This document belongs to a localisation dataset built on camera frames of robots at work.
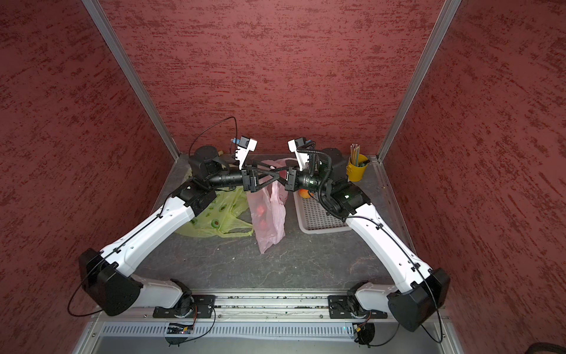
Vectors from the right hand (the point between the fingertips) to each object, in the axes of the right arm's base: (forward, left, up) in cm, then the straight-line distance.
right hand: (269, 179), depth 63 cm
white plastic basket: (+6, -16, -37) cm, 41 cm away
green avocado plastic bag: (+6, +21, -32) cm, 39 cm away
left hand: (0, -2, +1) cm, 2 cm away
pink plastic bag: (+3, +2, -18) cm, 19 cm away
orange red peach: (+17, -13, -33) cm, 39 cm away
